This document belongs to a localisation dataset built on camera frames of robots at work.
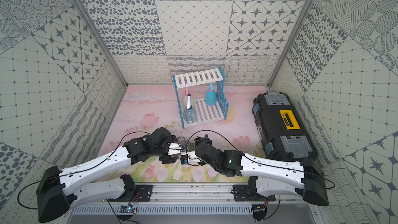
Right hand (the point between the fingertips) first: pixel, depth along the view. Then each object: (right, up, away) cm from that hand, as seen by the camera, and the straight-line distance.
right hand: (200, 141), depth 75 cm
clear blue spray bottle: (-8, +10, +26) cm, 29 cm away
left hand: (-12, -1, +4) cm, 13 cm away
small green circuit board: (-31, -31, -5) cm, 44 cm away
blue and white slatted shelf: (+3, +11, +26) cm, 29 cm away
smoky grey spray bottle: (-6, -3, -12) cm, 14 cm away
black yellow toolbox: (+43, +3, +4) cm, 43 cm away
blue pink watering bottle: (+6, +22, +23) cm, 33 cm away
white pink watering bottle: (-10, +20, +19) cm, 29 cm away
